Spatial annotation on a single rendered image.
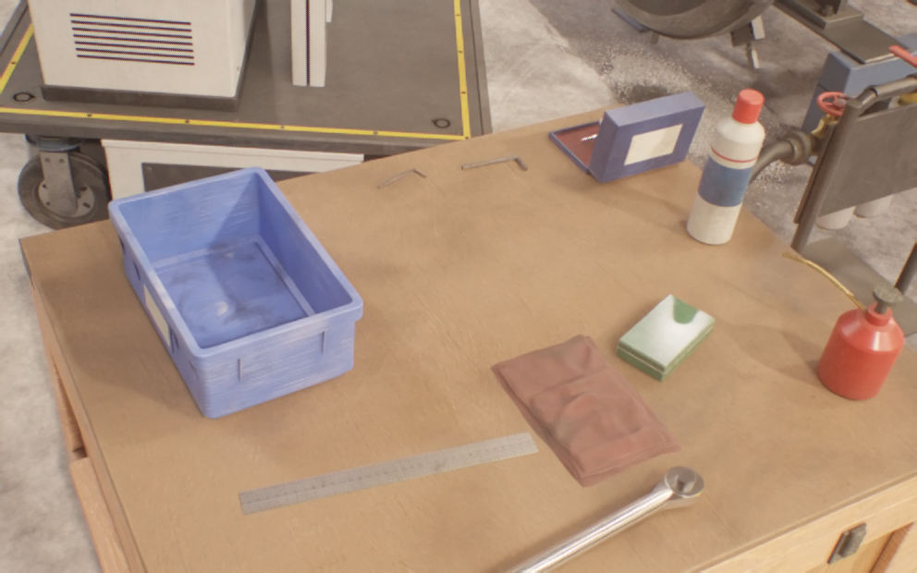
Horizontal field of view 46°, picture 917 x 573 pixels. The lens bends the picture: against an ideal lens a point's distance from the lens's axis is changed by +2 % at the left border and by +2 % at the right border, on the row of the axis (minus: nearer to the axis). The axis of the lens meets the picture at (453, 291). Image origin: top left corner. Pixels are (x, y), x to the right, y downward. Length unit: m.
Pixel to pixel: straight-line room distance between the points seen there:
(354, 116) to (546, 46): 1.09
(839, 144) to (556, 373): 0.76
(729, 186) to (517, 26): 1.66
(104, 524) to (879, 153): 1.39
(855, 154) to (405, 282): 0.88
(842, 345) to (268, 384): 0.68
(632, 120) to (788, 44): 1.70
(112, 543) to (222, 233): 0.41
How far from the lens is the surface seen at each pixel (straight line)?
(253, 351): 1.19
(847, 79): 2.68
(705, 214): 1.57
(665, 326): 1.39
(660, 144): 1.68
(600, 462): 1.24
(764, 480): 1.30
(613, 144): 1.61
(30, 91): 2.14
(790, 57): 3.21
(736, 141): 1.50
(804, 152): 1.92
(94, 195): 2.23
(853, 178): 2.03
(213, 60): 2.00
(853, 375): 1.40
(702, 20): 2.49
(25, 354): 2.06
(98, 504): 1.42
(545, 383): 1.30
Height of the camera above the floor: 1.40
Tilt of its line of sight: 41 degrees down
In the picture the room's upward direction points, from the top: 7 degrees clockwise
